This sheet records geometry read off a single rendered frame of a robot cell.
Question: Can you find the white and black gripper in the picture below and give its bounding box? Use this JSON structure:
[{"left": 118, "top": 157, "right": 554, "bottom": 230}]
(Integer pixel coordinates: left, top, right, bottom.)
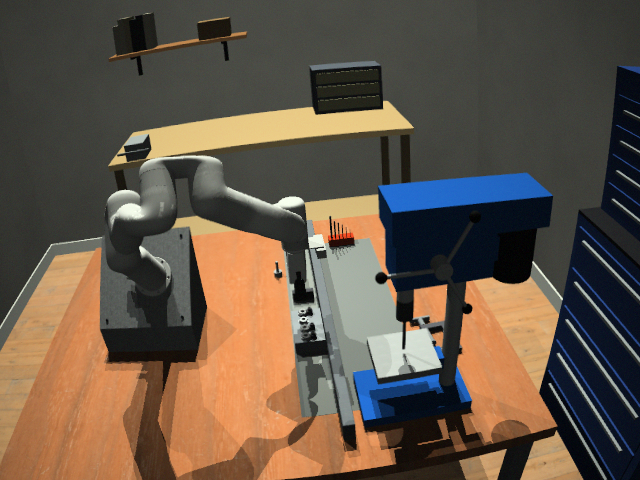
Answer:
[{"left": 282, "top": 248, "right": 307, "bottom": 302}]

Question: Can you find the orange drill bit holder with black bits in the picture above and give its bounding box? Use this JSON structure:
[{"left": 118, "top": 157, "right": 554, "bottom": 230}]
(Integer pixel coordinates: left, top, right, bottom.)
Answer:
[{"left": 328, "top": 216, "right": 354, "bottom": 247}]

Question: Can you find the blue drill press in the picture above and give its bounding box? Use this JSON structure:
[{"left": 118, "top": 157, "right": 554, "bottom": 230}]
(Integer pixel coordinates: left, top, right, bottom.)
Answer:
[{"left": 353, "top": 173, "right": 553, "bottom": 428}]

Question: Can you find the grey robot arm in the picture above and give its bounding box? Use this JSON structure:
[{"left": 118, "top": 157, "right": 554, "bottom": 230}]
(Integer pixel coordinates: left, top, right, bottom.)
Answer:
[{"left": 104, "top": 156, "right": 327, "bottom": 297}]

